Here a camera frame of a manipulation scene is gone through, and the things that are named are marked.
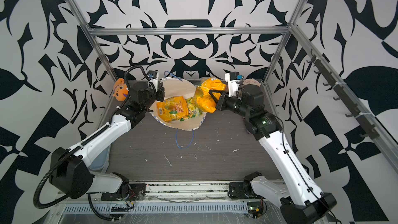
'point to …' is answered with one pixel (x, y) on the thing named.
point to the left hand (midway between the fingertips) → (159, 80)
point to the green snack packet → (194, 110)
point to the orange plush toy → (121, 90)
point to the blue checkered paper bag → (175, 87)
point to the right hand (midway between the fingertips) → (209, 92)
